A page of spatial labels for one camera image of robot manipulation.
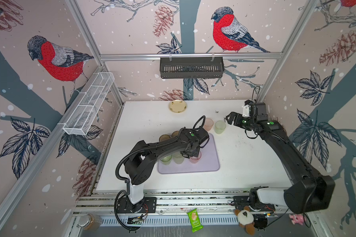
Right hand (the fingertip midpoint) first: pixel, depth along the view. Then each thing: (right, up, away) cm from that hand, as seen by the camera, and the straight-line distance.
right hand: (233, 116), depth 82 cm
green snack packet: (-23, -49, -14) cm, 56 cm away
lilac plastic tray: (-13, -28, +5) cm, 31 cm away
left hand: (-22, -21, +3) cm, 30 cm away
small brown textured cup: (-41, -13, +8) cm, 44 cm away
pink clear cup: (-22, -26, +6) cm, 35 cm away
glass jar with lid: (-69, -45, -20) cm, 84 cm away
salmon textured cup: (-11, -6, +18) cm, 22 cm away
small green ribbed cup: (-39, -27, +7) cm, 48 cm away
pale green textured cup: (-3, -8, +19) cm, 21 cm away
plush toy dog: (+1, -48, -15) cm, 50 cm away
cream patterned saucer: (-33, +8, +37) cm, 50 cm away
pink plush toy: (+25, -47, -15) cm, 55 cm away
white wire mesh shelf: (-80, +2, -8) cm, 80 cm away
